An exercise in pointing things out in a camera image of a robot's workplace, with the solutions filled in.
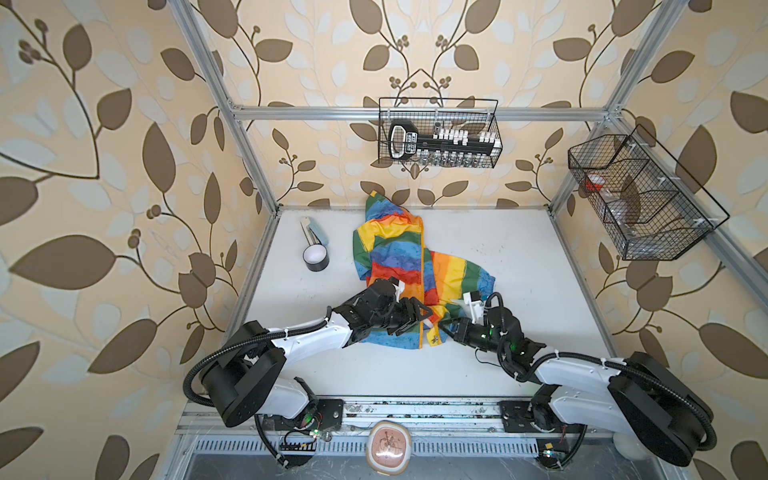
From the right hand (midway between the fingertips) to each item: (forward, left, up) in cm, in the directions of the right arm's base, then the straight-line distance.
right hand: (439, 327), depth 81 cm
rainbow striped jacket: (+33, +13, -4) cm, 35 cm away
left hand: (+1, +2, +5) cm, 5 cm away
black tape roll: (+30, +40, -7) cm, 50 cm away
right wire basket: (+18, -52, +27) cm, 61 cm away
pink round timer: (-26, +15, -5) cm, 30 cm away
